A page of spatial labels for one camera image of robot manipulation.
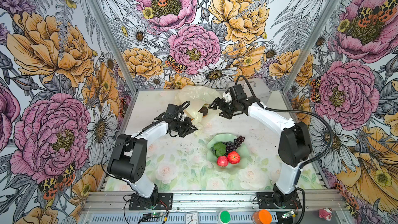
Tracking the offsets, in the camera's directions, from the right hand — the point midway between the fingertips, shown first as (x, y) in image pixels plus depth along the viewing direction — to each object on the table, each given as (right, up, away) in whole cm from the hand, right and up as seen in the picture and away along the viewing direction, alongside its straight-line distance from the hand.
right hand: (214, 114), depth 87 cm
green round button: (+3, -39, -25) cm, 46 cm away
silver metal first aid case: (+33, +16, +18) cm, 41 cm away
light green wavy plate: (+9, -28, -4) cm, 30 cm away
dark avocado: (-5, +1, +18) cm, 18 cm away
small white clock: (-11, -44, -18) cm, 49 cm away
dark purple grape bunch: (+10, -18, 0) cm, 20 cm away
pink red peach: (+4, -24, -6) cm, 25 cm away
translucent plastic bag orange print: (-10, +10, +14) cm, 20 cm away
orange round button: (+18, -40, -24) cm, 50 cm away
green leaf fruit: (+2, -19, -2) cm, 19 cm away
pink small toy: (+47, -41, -20) cm, 65 cm away
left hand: (-9, -10, 0) cm, 14 cm away
